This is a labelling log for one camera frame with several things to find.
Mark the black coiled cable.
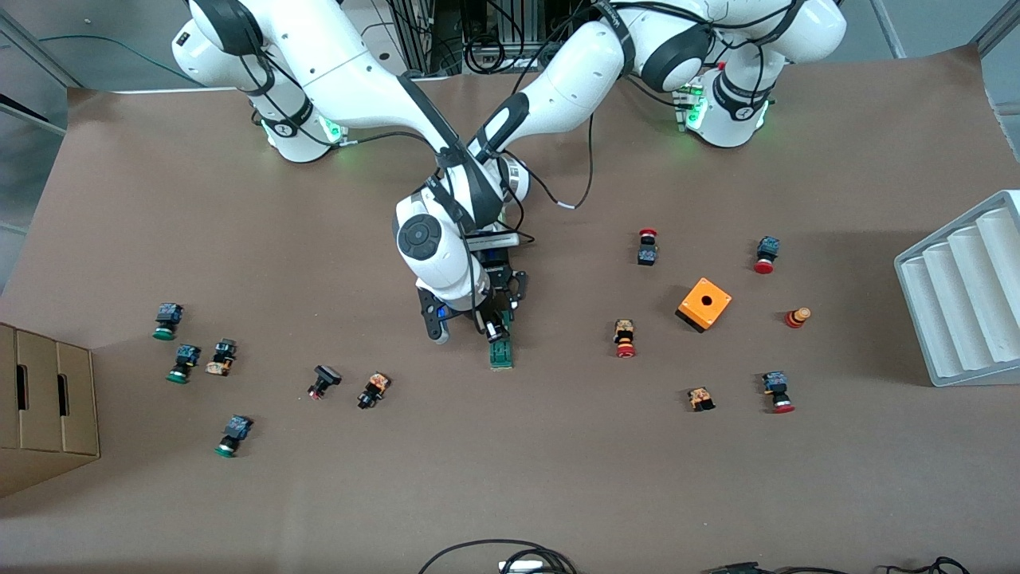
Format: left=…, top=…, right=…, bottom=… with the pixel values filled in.
left=465, top=36, right=504, bottom=74

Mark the green load switch white handle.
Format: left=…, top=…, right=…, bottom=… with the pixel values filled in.
left=488, top=315, right=515, bottom=371

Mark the brown cardboard box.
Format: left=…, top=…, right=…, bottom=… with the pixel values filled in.
left=0, top=322, right=101, bottom=499

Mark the orange push button box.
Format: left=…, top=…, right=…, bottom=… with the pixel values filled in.
left=675, top=277, right=733, bottom=334

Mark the black looped cable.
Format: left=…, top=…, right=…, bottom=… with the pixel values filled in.
left=418, top=540, right=579, bottom=574

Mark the aluminium equipment rack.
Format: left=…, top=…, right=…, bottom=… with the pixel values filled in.
left=388, top=0, right=606, bottom=74

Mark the black square push button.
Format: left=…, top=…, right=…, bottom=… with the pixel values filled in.
left=307, top=364, right=343, bottom=401

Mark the black orange selector switch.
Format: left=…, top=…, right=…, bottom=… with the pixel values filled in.
left=356, top=372, right=392, bottom=411

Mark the aluminium frame post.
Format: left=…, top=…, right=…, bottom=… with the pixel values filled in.
left=0, top=10, right=80, bottom=90
left=971, top=0, right=1020, bottom=57

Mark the green push button blue base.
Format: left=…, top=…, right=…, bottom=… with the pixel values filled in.
left=214, top=414, right=254, bottom=459
left=166, top=344, right=202, bottom=385
left=152, top=302, right=185, bottom=341

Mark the white grey slotted tray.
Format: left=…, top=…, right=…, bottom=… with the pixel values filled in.
left=893, top=190, right=1020, bottom=388

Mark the black cable with plug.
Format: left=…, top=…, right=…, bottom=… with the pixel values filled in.
left=705, top=556, right=971, bottom=574

